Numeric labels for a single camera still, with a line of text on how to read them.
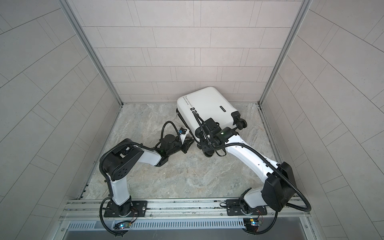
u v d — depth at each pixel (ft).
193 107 2.85
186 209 2.37
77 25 2.53
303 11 2.38
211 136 1.94
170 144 2.33
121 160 1.63
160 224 3.45
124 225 2.11
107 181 1.68
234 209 2.32
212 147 1.86
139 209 2.33
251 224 2.23
